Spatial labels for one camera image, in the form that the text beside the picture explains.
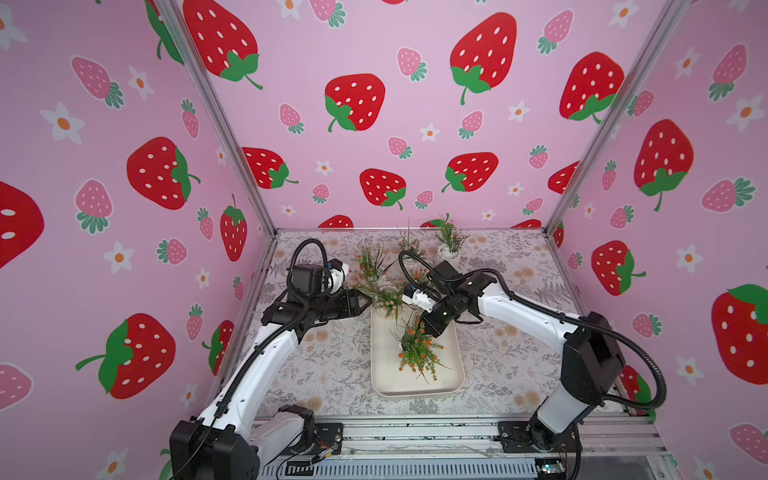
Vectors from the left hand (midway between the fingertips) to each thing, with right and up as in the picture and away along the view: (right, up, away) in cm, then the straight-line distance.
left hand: (367, 300), depth 77 cm
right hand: (+13, -9, +3) cm, 16 cm away
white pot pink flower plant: (+6, -1, +6) cm, 8 cm away
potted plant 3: (+28, +14, +30) cm, 43 cm away
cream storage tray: (+5, -15, +12) cm, 20 cm away
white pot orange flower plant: (+13, -12, -6) cm, 19 cm away
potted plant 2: (+13, +16, +24) cm, 32 cm away
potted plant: (0, +7, +16) cm, 17 cm away
